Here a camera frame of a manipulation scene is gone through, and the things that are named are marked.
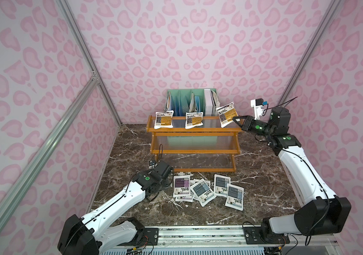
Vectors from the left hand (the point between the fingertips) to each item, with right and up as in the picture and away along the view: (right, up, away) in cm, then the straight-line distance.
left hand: (165, 180), depth 81 cm
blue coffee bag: (+19, -7, +3) cm, 21 cm away
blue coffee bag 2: (+30, -4, +7) cm, 31 cm away
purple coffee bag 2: (+11, -10, +3) cm, 15 cm away
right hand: (+32, +31, -9) cm, 45 cm away
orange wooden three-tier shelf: (+26, +21, +24) cm, 41 cm away
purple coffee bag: (+8, -5, +7) cm, 12 cm away
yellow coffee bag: (0, +31, -2) cm, 31 cm away
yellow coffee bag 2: (+14, +31, -3) cm, 34 cm away
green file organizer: (+23, +44, +15) cm, 52 cm away
